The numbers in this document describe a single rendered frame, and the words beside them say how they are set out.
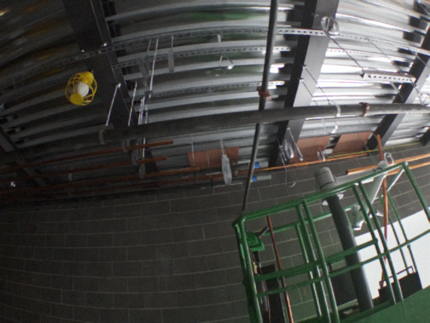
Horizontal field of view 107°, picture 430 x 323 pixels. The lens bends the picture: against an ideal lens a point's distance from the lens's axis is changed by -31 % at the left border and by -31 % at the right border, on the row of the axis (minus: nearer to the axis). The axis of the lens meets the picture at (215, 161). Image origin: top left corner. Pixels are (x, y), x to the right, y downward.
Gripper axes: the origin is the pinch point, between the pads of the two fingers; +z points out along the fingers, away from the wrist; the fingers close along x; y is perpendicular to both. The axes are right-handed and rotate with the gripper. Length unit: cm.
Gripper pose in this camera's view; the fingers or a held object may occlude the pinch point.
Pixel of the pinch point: (378, 215)
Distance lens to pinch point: 238.8
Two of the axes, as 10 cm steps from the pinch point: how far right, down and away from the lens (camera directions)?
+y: 2.5, -8.5, 4.6
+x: -0.7, 4.5, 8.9
